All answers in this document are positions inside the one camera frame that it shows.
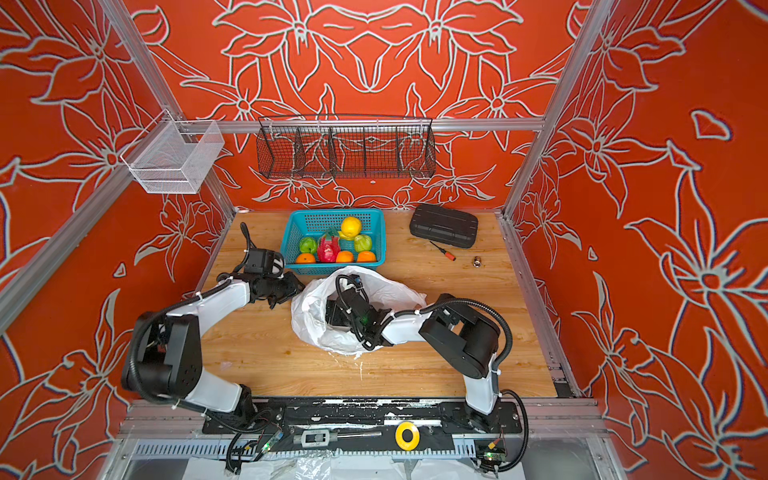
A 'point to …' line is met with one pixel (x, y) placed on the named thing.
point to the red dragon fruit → (329, 250)
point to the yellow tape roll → (416, 436)
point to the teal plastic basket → (311, 223)
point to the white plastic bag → (312, 296)
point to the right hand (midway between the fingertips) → (322, 309)
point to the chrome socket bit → (477, 262)
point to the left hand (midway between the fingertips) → (302, 285)
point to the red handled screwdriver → (449, 255)
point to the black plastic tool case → (444, 225)
